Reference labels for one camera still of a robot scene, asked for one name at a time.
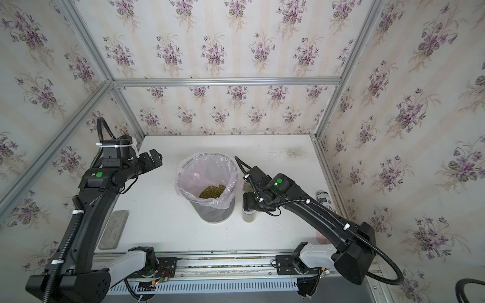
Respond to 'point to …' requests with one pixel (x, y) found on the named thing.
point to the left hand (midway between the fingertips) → (151, 160)
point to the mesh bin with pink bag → (210, 182)
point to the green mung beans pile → (212, 192)
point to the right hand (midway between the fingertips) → (254, 207)
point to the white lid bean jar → (249, 218)
